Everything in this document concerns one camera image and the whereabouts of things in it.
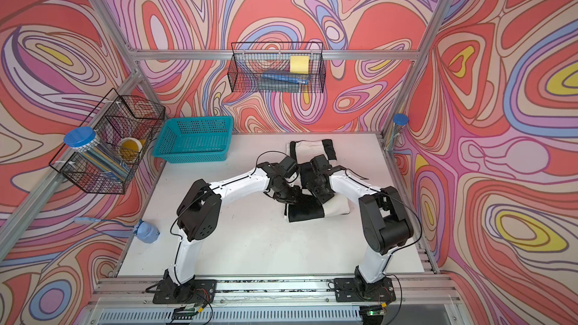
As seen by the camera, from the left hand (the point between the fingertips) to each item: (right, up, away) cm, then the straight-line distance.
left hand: (300, 202), depth 89 cm
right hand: (+5, +1, +4) cm, 7 cm away
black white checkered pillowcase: (+3, 0, -5) cm, 5 cm away
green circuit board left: (-39, -32, -17) cm, 53 cm away
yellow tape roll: (-56, +21, -18) cm, 63 cm away
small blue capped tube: (+46, +35, +13) cm, 59 cm away
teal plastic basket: (-56, +27, +30) cm, 69 cm away
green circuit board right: (+22, -31, -19) cm, 42 cm away
